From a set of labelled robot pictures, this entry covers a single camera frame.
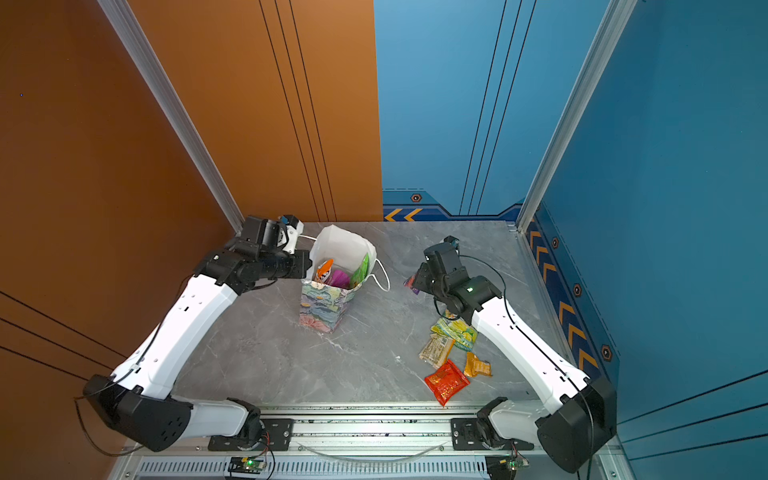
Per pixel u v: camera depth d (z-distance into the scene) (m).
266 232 0.56
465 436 0.72
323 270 0.87
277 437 0.74
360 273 0.94
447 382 0.79
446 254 0.56
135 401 0.38
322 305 0.78
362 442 0.73
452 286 0.56
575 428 0.37
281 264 0.64
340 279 0.89
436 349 0.86
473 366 0.84
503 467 0.70
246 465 0.71
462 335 0.89
